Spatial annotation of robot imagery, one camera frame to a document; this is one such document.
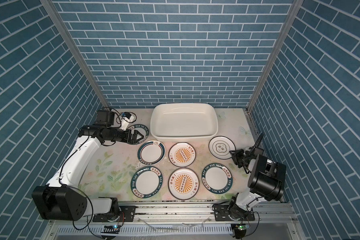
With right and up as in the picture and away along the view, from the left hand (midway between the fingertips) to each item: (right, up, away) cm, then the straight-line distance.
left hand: (137, 135), depth 79 cm
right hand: (+55, -12, +16) cm, 58 cm away
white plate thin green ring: (+49, -10, +20) cm, 54 cm away
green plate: (+4, -28, +6) cm, 28 cm away
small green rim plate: (-6, +1, +30) cm, 31 cm away
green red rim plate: (+3, -13, +18) cm, 22 cm away
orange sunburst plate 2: (+25, -28, +4) cm, 38 cm away
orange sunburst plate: (+24, -14, +16) cm, 32 cm away
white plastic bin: (+24, +7, +34) cm, 43 cm away
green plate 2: (+44, -26, +9) cm, 52 cm away
